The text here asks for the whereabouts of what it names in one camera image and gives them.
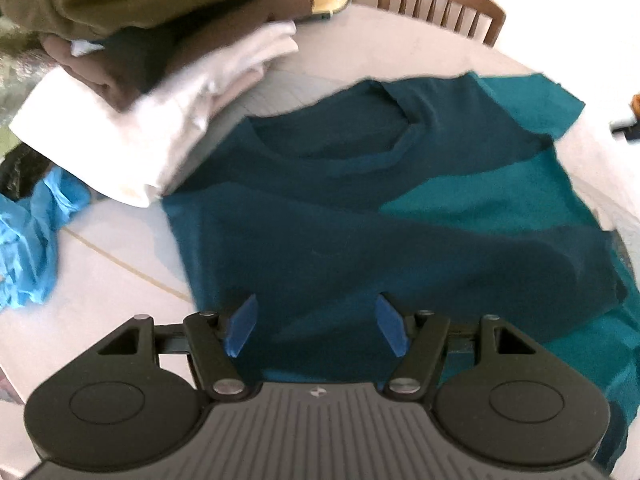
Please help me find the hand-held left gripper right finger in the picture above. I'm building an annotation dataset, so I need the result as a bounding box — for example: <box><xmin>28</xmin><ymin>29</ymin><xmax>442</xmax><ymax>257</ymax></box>
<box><xmin>375</xmin><ymin>292</ymin><xmax>543</xmax><ymax>404</ymax></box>

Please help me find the black bag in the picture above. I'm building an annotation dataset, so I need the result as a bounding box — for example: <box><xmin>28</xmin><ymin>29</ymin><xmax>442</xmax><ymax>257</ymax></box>
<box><xmin>0</xmin><ymin>144</ymin><xmax>52</xmax><ymax>202</ymax></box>

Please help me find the light green cloth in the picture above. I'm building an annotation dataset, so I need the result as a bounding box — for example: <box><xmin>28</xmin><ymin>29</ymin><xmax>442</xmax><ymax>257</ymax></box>
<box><xmin>0</xmin><ymin>16</ymin><xmax>57</xmax><ymax>127</ymax></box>

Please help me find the teal knit sweater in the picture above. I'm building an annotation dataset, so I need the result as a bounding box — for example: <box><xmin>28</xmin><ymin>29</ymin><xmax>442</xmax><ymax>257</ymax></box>
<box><xmin>162</xmin><ymin>71</ymin><xmax>640</xmax><ymax>477</ymax></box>

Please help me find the blue crumpled cloth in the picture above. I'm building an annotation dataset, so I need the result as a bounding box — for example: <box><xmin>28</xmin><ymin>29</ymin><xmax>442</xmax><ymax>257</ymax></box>
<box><xmin>0</xmin><ymin>167</ymin><xmax>94</xmax><ymax>314</ymax></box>

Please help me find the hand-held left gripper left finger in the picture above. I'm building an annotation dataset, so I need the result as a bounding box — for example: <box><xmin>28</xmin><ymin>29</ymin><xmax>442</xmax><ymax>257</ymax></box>
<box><xmin>97</xmin><ymin>293</ymin><xmax>259</xmax><ymax>403</ymax></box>

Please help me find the brown folded garment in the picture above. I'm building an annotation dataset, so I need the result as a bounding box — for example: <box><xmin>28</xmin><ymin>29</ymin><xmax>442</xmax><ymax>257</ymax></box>
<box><xmin>42</xmin><ymin>0</ymin><xmax>314</xmax><ymax>114</ymax></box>

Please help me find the white folded garment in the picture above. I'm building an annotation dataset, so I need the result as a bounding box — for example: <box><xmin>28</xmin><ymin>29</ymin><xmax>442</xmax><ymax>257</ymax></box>
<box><xmin>9</xmin><ymin>20</ymin><xmax>302</xmax><ymax>209</ymax></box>

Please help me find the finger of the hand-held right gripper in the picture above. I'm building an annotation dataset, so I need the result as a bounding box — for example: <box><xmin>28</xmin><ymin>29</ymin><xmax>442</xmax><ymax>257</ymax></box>
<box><xmin>610</xmin><ymin>118</ymin><xmax>640</xmax><ymax>142</ymax></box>

